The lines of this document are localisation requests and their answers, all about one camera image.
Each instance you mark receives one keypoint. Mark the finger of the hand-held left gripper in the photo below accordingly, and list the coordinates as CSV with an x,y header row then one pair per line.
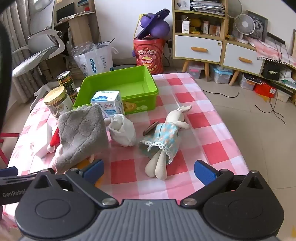
x,y
8,172
16,181

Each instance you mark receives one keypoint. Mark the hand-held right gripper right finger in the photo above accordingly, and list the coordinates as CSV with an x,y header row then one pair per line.
x,y
203,171

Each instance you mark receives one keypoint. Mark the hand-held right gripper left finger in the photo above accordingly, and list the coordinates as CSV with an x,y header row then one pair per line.
x,y
96,170

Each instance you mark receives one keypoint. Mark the grey quilted towel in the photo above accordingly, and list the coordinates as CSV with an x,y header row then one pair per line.
x,y
81,134

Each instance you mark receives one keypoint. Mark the white cloth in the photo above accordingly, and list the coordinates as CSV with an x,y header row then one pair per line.
x,y
123,134

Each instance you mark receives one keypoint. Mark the santa plush with red hat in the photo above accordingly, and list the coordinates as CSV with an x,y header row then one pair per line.
x,y
55,139

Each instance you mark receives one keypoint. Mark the rabbit doll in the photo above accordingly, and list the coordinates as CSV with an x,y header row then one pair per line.
x,y
165,136

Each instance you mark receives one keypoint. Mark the brown powder puff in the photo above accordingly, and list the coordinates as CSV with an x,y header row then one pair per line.
x,y
150,128

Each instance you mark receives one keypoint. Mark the green plastic bin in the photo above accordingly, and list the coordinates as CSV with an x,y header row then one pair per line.
x,y
129,83

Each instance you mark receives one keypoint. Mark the pink checkered tablecloth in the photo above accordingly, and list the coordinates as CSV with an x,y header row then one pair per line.
x,y
208,129

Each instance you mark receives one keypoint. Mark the blue white tissue carton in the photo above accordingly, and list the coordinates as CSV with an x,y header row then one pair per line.
x,y
108,102

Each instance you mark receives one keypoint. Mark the tall dark drink can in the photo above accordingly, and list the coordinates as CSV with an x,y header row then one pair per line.
x,y
67,83

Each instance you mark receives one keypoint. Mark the clear box with blue lid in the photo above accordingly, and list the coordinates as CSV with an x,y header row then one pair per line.
x,y
222,74

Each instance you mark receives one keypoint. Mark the clear storage box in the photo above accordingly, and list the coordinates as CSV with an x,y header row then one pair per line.
x,y
249,82

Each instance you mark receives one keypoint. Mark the clear box with pink contents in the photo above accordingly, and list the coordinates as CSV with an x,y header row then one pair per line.
x,y
195,70

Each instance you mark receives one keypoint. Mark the red box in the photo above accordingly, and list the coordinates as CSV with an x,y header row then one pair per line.
x,y
264,90

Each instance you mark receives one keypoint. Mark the white shopping bag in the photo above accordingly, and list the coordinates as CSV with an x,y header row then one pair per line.
x,y
97,62

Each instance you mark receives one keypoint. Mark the stack of flat cardboard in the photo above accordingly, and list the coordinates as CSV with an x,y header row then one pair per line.
x,y
53,67

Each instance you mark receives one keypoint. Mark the wooden stepped shelf cabinet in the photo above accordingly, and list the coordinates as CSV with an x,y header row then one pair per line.
x,y
196,49

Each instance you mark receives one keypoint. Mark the clear plastic bag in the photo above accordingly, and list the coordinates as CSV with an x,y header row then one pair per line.
x,y
84,48

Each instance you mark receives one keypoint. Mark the black paper bag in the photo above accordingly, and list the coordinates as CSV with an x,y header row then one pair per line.
x,y
271,69

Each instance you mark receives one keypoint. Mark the red printed bucket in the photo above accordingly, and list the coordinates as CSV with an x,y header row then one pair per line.
x,y
148,58

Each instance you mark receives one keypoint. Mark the black power adapter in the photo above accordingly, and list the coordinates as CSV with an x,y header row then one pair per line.
x,y
170,44

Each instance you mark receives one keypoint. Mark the pink lace cloth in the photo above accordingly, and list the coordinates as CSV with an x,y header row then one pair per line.
x,y
272,52

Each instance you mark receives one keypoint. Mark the white grey office chair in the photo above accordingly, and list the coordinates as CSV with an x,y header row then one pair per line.
x,y
46,37

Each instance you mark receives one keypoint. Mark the small orange boxes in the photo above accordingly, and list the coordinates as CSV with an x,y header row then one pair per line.
x,y
212,29

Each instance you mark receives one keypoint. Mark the wooden desk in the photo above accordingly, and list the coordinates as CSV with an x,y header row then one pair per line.
x,y
83,27

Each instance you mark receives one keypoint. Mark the small white carton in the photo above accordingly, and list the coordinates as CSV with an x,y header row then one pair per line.
x,y
185,26

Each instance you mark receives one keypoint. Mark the yellow toy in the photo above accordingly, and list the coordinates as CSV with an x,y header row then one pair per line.
x,y
195,24

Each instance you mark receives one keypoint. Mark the grey curtain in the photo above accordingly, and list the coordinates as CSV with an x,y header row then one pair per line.
x,y
18,23

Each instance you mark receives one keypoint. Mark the purple jump ball toy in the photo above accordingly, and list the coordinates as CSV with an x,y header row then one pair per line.
x,y
159,29

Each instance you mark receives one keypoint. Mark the small white desk fan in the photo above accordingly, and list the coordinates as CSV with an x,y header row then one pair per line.
x,y
244,24

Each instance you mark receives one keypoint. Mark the dark monitor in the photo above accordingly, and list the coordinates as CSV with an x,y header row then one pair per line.
x,y
66,11

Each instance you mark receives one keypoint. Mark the stack of papers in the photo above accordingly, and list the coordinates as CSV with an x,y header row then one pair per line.
x,y
208,8

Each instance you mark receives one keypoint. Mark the white printed box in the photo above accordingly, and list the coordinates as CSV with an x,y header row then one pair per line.
x,y
182,4

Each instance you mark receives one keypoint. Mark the black picture frame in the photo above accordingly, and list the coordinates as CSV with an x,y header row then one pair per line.
x,y
260,25

